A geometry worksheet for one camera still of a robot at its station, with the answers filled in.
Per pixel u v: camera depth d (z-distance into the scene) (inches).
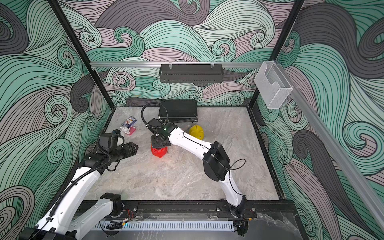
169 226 29.9
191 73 38.2
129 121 42.5
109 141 22.5
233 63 37.2
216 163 20.0
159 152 33.8
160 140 24.6
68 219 15.5
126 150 26.9
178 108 45.1
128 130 39.4
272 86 29.9
